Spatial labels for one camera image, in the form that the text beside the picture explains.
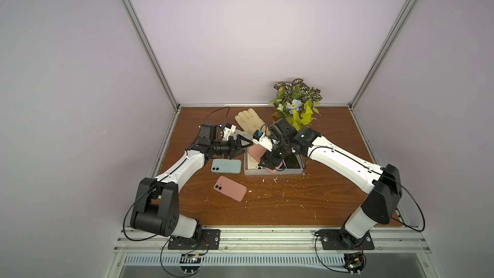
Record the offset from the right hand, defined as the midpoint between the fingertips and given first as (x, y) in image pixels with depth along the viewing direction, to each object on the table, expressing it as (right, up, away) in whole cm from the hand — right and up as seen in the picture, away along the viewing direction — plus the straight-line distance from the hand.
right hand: (265, 151), depth 78 cm
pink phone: (-3, 0, -7) cm, 8 cm away
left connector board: (-30, -41, -6) cm, 51 cm away
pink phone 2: (-16, -19, +10) cm, 27 cm away
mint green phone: (-21, -10, +16) cm, 28 cm away
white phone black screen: (+15, -7, +16) cm, 23 cm away
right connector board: (+33, -40, -8) cm, 53 cm away
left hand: (-7, +1, +1) cm, 7 cm away
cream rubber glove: (-7, +13, +35) cm, 38 cm away
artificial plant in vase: (+14, +21, +5) cm, 26 cm away
